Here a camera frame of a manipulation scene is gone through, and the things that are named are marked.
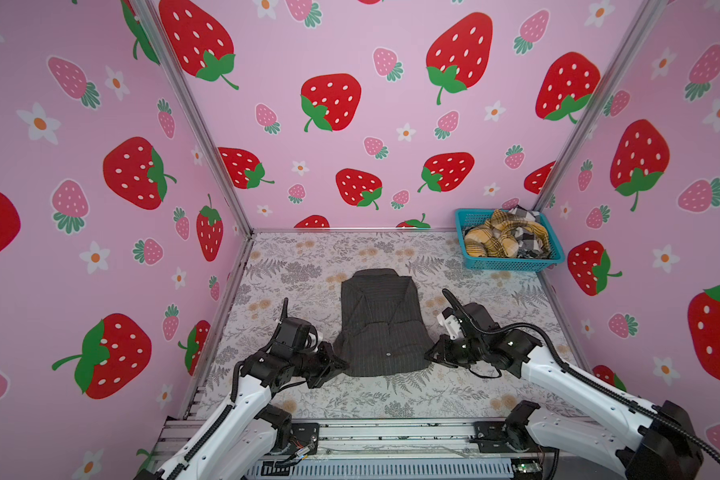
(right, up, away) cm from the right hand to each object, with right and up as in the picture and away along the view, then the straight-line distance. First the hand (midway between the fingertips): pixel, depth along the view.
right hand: (422, 356), depth 76 cm
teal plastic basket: (+25, +42, +38) cm, 62 cm away
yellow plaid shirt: (+32, +33, +30) cm, 54 cm away
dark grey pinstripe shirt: (-10, +4, +15) cm, 18 cm away
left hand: (-19, -2, -1) cm, 19 cm away
